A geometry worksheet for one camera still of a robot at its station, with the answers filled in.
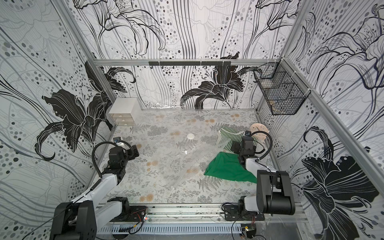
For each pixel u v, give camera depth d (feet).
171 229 3.13
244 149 2.30
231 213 2.36
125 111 3.38
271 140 2.23
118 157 2.17
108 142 2.30
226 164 2.84
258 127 3.42
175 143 3.25
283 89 2.89
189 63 2.95
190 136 3.32
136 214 2.36
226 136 3.32
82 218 1.34
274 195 1.39
